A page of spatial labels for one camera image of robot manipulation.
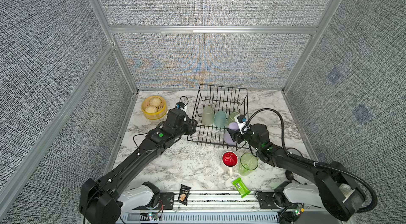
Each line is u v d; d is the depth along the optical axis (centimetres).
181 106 68
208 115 93
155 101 106
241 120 71
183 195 74
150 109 100
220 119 95
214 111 100
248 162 73
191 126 67
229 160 85
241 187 76
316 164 47
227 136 83
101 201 37
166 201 74
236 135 74
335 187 43
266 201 73
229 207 73
